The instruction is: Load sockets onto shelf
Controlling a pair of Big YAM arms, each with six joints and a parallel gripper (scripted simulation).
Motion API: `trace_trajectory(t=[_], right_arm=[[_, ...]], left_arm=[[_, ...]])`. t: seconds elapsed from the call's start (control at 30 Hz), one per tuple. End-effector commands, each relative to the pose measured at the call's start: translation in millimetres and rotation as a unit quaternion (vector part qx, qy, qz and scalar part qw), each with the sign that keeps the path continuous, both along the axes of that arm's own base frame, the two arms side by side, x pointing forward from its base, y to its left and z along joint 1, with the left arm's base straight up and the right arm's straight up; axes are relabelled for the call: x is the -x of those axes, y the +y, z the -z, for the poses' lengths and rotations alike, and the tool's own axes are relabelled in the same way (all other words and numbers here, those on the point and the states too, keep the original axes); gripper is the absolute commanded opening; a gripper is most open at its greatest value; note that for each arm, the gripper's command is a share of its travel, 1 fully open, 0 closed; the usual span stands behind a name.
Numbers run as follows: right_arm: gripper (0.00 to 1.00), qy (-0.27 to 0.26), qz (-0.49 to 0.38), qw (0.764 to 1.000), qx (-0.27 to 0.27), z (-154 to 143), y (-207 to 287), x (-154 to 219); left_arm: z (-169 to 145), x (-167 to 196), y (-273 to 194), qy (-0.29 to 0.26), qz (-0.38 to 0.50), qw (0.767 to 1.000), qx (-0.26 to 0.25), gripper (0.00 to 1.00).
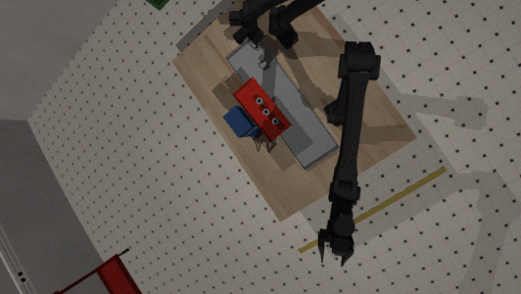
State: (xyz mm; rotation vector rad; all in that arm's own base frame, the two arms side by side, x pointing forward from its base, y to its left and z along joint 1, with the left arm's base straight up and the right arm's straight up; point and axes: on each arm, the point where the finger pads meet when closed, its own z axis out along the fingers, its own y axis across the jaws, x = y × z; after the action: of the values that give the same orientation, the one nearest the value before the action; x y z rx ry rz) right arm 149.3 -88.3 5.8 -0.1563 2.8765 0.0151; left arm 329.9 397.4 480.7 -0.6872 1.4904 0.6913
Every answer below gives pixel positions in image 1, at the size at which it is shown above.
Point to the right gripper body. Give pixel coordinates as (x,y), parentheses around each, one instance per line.
(259,33)

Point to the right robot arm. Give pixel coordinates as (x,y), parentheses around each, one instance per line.
(279,21)

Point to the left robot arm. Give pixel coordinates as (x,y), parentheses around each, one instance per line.
(344,187)

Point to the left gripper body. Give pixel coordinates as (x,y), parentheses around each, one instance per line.
(322,237)

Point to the red rimmed tray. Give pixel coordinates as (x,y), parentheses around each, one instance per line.
(247,95)

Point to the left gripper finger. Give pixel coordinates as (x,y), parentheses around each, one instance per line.
(346,257)
(321,250)

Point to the dark blue square post with white band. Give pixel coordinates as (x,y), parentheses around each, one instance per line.
(242,124)

